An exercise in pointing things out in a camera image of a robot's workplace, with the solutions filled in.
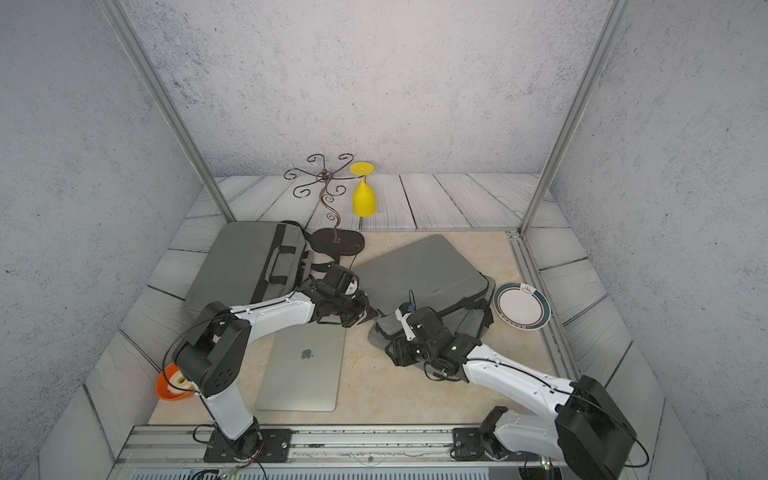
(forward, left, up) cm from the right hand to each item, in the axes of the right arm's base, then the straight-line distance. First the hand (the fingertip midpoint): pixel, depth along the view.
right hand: (394, 349), depth 80 cm
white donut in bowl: (-7, +59, -4) cm, 59 cm away
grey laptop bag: (+27, -12, -2) cm, 29 cm away
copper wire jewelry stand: (+44, +20, +22) cm, 54 cm away
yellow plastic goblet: (+44, +10, +14) cm, 47 cm away
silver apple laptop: (-2, +27, -9) cm, 28 cm away
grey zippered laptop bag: (+32, +50, -3) cm, 60 cm away
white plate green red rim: (+19, -41, -10) cm, 46 cm away
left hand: (+11, +3, -1) cm, 11 cm away
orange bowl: (-8, +61, -4) cm, 62 cm away
